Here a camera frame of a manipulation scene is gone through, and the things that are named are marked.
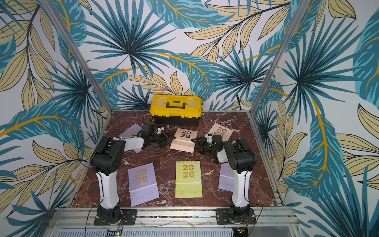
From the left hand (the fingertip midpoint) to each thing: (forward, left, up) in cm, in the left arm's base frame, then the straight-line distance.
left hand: (175, 138), depth 95 cm
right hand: (0, -11, -2) cm, 11 cm away
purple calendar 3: (-22, -31, -7) cm, 39 cm away
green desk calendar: (-24, -9, -7) cm, 26 cm away
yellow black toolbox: (+17, 0, +9) cm, 19 cm away
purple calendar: (+11, +32, -7) cm, 34 cm away
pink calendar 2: (+13, -30, -6) cm, 34 cm away
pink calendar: (+1, -5, -3) cm, 6 cm away
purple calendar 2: (-27, +17, -7) cm, 32 cm away
